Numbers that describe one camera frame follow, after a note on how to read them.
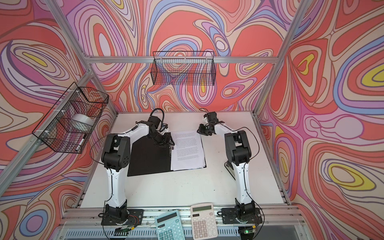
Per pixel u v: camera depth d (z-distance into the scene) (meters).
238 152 0.61
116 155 0.57
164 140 0.88
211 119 0.88
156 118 0.88
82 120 0.72
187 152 0.97
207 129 0.93
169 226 0.69
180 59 0.88
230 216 0.73
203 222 0.70
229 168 0.87
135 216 0.73
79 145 0.72
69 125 0.71
